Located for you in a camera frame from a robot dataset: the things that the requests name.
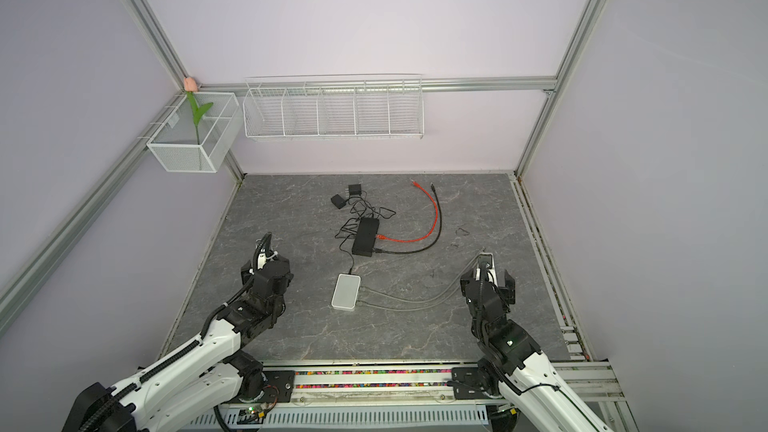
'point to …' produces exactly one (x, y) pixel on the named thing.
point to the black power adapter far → (355, 189)
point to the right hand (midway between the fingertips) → (493, 275)
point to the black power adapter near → (338, 201)
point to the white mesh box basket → (220, 132)
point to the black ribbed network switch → (365, 236)
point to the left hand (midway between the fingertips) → (266, 262)
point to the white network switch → (346, 291)
